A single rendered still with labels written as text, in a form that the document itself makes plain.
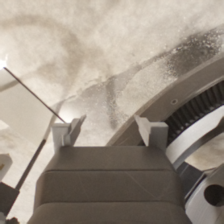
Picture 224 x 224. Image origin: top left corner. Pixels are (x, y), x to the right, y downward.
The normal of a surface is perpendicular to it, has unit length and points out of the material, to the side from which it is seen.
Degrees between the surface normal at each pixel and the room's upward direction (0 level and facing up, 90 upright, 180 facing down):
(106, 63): 0
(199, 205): 90
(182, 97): 90
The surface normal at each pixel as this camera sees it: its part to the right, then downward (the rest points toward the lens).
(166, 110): -0.59, -0.67
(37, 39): -0.11, 0.62
